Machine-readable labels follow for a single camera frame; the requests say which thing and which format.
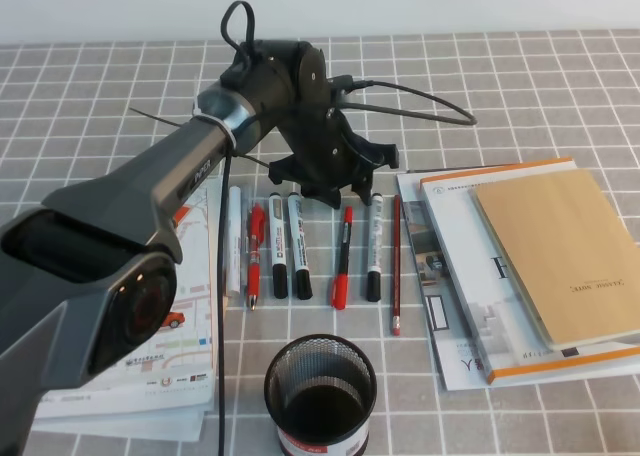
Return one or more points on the dark red pencil with eraser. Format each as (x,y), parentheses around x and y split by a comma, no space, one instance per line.
(396,276)

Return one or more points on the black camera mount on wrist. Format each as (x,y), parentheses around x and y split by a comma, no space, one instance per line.
(247,57)

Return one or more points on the map leaflet paper stack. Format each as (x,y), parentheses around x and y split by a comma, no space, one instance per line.
(161,390)

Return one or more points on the black mesh pen holder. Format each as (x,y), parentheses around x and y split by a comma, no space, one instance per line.
(320,391)

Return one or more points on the white marker black cap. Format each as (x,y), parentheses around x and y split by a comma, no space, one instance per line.
(277,246)
(302,275)
(374,248)

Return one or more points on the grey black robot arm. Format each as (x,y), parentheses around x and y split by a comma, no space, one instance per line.
(90,274)

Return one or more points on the white zip tie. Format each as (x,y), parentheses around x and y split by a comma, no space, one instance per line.
(222,98)

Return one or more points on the red capped black pen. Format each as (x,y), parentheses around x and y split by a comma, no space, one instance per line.
(341,280)

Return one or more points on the red retractable ballpoint pen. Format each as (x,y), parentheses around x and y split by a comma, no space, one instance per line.
(256,238)

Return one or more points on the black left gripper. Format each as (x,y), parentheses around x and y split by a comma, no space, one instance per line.
(327,155)

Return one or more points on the white orange-edged book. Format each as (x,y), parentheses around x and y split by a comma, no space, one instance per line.
(510,346)

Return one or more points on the tan classic note notebook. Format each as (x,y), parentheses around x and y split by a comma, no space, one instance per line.
(576,265)

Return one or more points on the thin white brochure booklet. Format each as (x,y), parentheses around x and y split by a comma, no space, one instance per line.
(458,359)

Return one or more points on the white cylindrical marker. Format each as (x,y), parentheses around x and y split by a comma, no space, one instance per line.
(234,242)

